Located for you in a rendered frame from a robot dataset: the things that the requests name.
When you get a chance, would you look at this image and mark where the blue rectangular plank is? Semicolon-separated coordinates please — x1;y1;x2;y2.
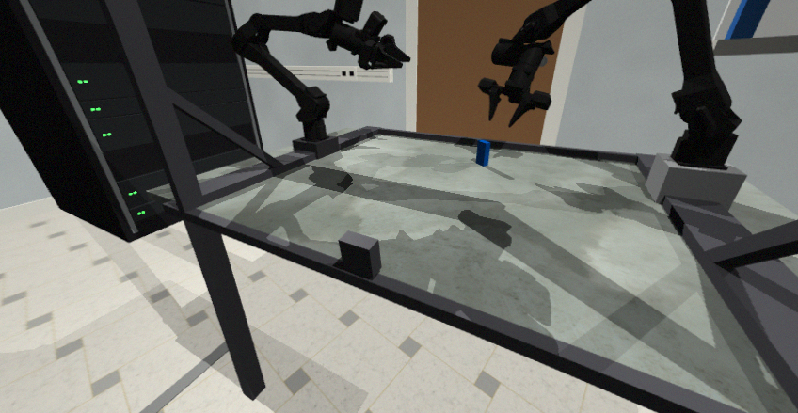
476;140;490;167

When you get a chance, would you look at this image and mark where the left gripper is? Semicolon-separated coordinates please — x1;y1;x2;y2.
348;28;411;71

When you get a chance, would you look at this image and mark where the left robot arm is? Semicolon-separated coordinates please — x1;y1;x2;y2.
231;0;388;142

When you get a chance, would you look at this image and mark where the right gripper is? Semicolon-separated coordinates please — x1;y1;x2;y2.
478;63;551;127

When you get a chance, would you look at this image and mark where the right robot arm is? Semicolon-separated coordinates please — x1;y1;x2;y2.
491;0;742;170

